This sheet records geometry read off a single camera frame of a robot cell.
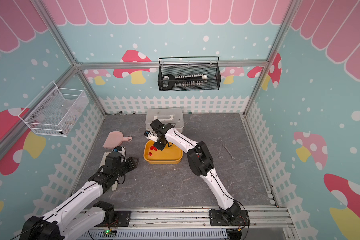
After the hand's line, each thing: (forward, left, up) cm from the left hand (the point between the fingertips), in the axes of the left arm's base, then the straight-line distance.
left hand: (137, 162), depth 86 cm
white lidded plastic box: (+33, -14, +5) cm, 36 cm away
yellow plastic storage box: (+10, -18, -9) cm, 22 cm away
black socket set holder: (+40, -17, +27) cm, 51 cm away
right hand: (+15, -11, -4) cm, 19 cm away
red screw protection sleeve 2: (+14, -6, -7) cm, 17 cm away
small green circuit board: (-33, +9, -10) cm, 36 cm away
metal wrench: (+12, -57, -8) cm, 59 cm away
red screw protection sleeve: (+9, -5, -7) cm, 12 cm away
